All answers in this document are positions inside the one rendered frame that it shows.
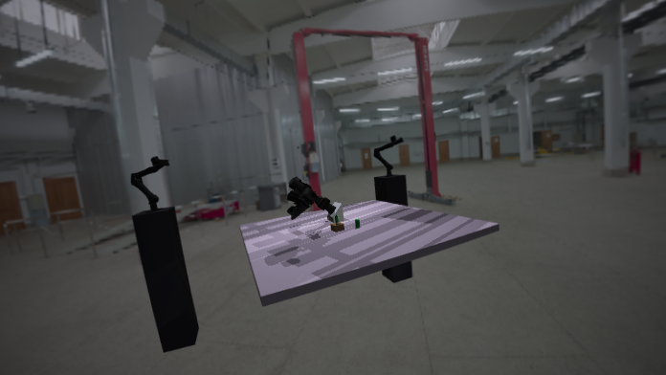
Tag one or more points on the tan square block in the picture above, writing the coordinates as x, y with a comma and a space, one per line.
337, 228

